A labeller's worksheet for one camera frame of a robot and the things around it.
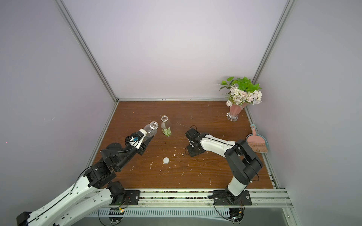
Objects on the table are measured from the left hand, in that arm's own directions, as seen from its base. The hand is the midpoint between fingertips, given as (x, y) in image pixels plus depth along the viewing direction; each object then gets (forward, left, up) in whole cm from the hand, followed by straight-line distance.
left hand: (148, 132), depth 67 cm
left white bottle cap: (-4, -6, -28) cm, 29 cm away
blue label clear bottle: (-1, -3, +4) cm, 5 cm away
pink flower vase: (+29, -53, -16) cm, 62 cm away
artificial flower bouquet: (+30, -53, 0) cm, 61 cm away
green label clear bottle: (+14, -5, -15) cm, 22 cm away
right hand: (+4, -23, -27) cm, 36 cm away
